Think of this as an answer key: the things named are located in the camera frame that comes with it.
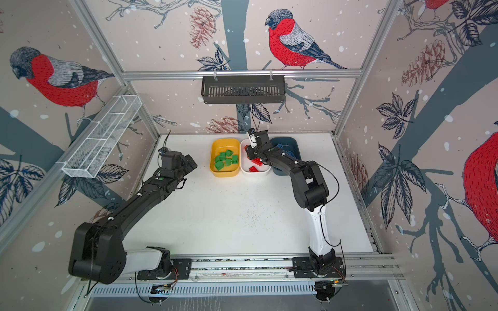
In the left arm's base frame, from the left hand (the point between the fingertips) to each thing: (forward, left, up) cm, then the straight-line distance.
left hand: (184, 161), depth 86 cm
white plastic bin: (+8, -28, -16) cm, 34 cm away
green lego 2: (+18, -17, -16) cm, 29 cm away
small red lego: (+6, -31, -16) cm, 35 cm away
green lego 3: (+13, -11, -15) cm, 23 cm away
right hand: (+14, -29, -8) cm, 33 cm away
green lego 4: (+12, -17, -17) cm, 27 cm away
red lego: (+12, -34, -16) cm, 39 cm away
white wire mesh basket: (-7, +31, +13) cm, 34 cm away
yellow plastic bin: (+23, -12, -16) cm, 31 cm away
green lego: (+15, -14, -16) cm, 26 cm away
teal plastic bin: (+21, -54, -14) cm, 60 cm away
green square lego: (+13, -21, -15) cm, 29 cm away
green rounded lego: (+9, -12, -16) cm, 23 cm away
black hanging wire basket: (+43, -26, +10) cm, 51 cm away
